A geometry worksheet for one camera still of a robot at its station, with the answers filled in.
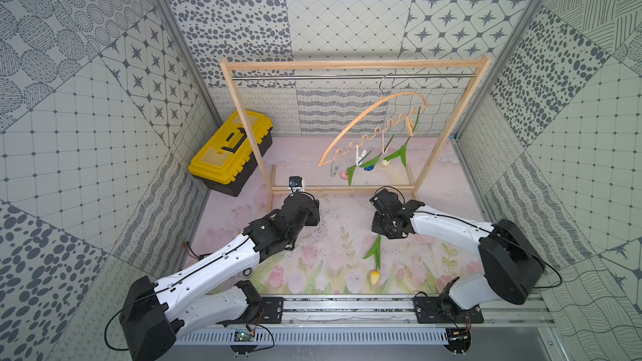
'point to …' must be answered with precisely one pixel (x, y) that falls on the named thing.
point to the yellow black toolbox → (229, 159)
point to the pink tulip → (349, 173)
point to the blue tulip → (369, 165)
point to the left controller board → (243, 335)
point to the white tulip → (402, 151)
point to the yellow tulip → (375, 251)
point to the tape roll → (247, 272)
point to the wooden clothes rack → (270, 187)
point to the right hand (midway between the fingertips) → (380, 229)
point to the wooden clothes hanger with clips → (360, 151)
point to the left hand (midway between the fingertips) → (312, 197)
